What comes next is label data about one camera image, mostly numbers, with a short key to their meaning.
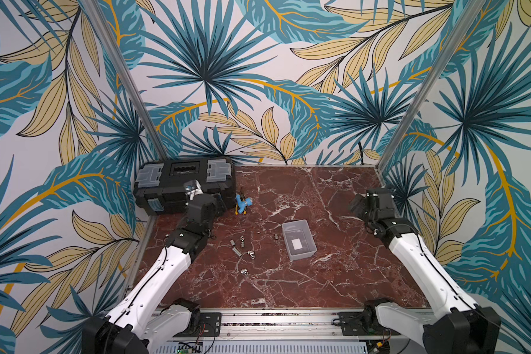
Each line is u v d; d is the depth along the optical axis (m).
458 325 0.38
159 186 0.88
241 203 1.01
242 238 0.92
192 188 0.64
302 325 0.75
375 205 0.61
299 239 0.93
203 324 0.72
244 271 0.84
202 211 0.55
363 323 0.72
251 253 0.88
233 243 0.91
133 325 0.39
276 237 0.93
